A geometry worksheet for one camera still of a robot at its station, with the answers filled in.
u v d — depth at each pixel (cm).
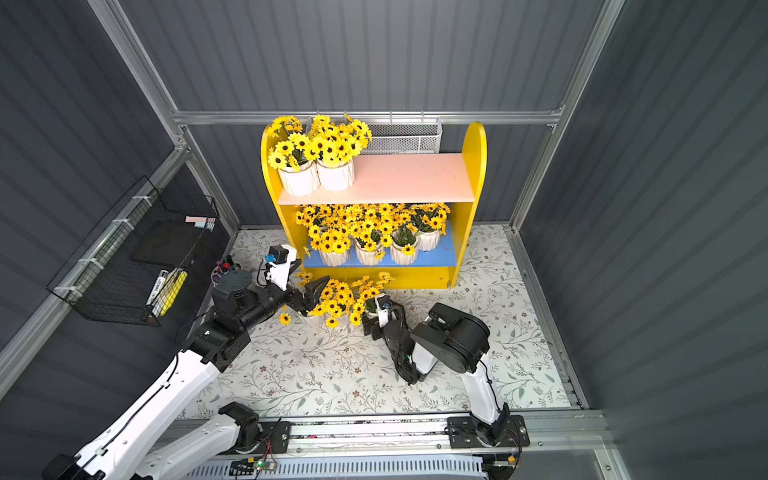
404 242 87
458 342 51
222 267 91
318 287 64
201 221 85
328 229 82
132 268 74
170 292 69
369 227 81
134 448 40
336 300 80
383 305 79
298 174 68
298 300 62
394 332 72
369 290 86
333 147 61
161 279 71
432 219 83
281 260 58
